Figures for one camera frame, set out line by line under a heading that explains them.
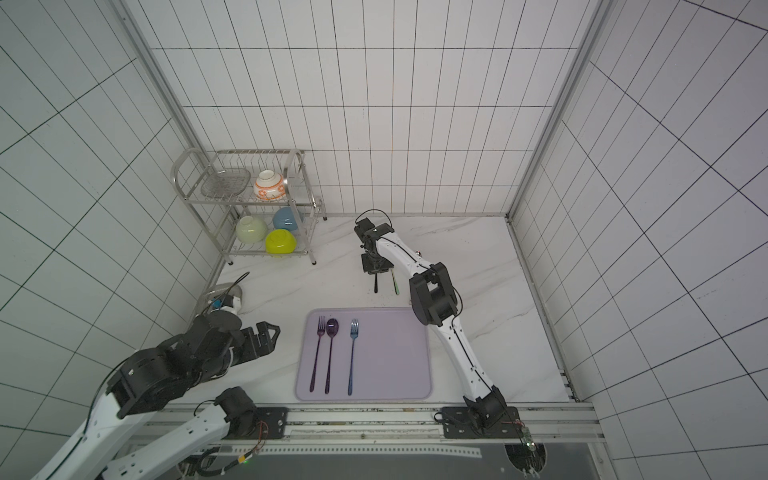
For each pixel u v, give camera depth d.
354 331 0.88
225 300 0.58
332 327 0.88
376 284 1.00
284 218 1.09
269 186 0.85
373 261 0.88
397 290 0.98
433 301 0.64
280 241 1.01
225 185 0.92
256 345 0.59
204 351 0.47
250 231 1.04
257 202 0.87
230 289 0.97
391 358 0.84
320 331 0.89
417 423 0.74
